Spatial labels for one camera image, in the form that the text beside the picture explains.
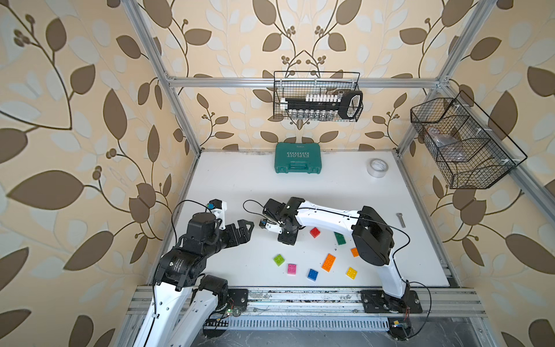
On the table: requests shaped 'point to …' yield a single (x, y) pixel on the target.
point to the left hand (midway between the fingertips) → (240, 225)
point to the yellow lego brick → (351, 273)
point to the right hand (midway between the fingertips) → (288, 235)
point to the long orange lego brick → (328, 262)
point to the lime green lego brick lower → (279, 259)
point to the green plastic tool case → (298, 157)
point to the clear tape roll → (377, 168)
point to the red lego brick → (315, 232)
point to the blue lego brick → (312, 275)
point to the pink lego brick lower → (292, 269)
